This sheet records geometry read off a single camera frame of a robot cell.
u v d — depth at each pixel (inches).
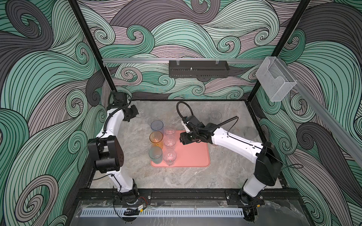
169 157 34.4
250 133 39.3
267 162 16.6
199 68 38.0
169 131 38.5
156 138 33.7
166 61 36.9
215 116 42.2
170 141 34.8
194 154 35.1
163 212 27.5
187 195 29.5
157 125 35.8
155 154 33.9
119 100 27.1
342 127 21.7
